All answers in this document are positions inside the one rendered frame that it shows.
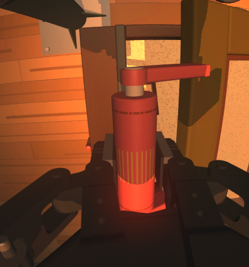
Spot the brown wooden case panel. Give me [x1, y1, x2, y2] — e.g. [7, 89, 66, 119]
[79, 26, 127, 149]

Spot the red framed speckled panel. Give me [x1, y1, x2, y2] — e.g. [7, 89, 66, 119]
[213, 54, 249, 172]

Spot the olive green upright post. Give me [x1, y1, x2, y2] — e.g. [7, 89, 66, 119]
[115, 24, 127, 93]

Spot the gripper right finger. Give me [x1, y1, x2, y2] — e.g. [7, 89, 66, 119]
[156, 131, 249, 244]

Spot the dark brown crossbar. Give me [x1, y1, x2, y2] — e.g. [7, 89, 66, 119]
[125, 24, 182, 41]

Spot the grey metal plate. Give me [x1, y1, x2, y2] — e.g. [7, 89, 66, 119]
[39, 0, 111, 56]

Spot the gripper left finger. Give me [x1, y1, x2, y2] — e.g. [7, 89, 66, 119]
[0, 133, 125, 267]

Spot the grey lever shaft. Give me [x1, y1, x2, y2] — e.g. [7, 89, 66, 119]
[124, 84, 145, 97]

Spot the red lock lever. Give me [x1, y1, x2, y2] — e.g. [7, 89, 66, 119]
[119, 63, 212, 87]

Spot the ochre yellow table frame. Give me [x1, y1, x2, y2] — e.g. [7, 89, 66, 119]
[176, 0, 249, 168]

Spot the red cylinder lock post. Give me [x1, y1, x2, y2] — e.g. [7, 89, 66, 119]
[111, 90, 159, 214]

